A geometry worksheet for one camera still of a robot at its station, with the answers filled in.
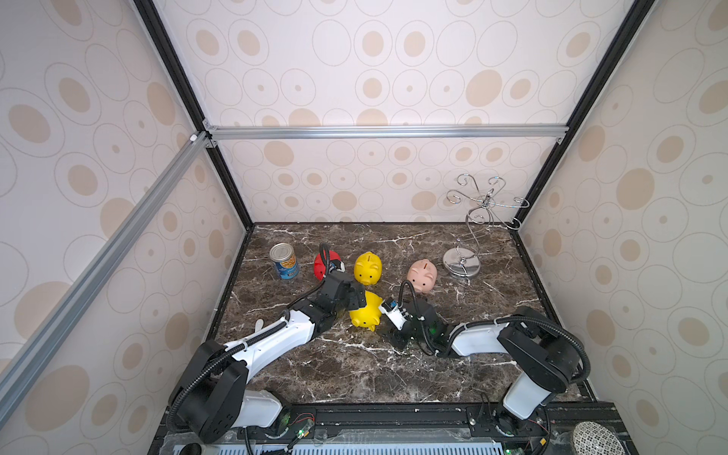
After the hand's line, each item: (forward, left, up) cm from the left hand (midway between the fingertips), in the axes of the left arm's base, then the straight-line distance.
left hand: (362, 289), depth 86 cm
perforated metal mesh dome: (-36, -58, -10) cm, 69 cm away
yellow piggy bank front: (-6, -2, -6) cm, 9 cm away
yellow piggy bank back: (+10, -1, -4) cm, 11 cm away
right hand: (-6, -9, -11) cm, 15 cm away
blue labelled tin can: (+14, +28, -3) cm, 31 cm away
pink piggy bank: (+8, -20, -3) cm, 21 cm away
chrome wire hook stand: (+19, -38, -9) cm, 43 cm away
